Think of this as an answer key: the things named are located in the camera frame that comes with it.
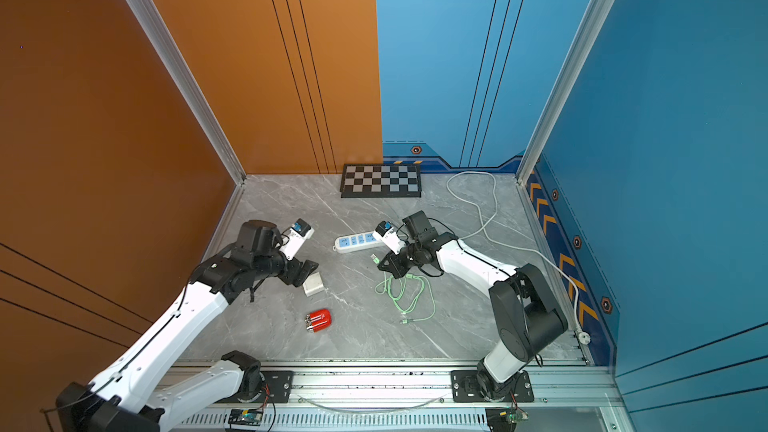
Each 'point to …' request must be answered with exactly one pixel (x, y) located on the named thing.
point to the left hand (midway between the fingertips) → (306, 250)
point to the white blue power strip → (355, 242)
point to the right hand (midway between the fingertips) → (383, 264)
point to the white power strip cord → (500, 243)
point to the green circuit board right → (516, 416)
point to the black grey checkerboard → (381, 180)
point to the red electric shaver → (319, 320)
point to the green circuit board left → (247, 417)
